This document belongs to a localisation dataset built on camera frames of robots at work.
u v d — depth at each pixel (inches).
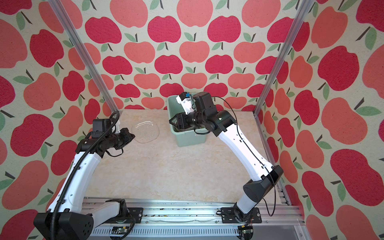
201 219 29.0
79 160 18.0
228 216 28.8
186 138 35.7
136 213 29.9
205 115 19.7
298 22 29.1
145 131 32.0
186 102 23.4
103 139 20.2
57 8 27.4
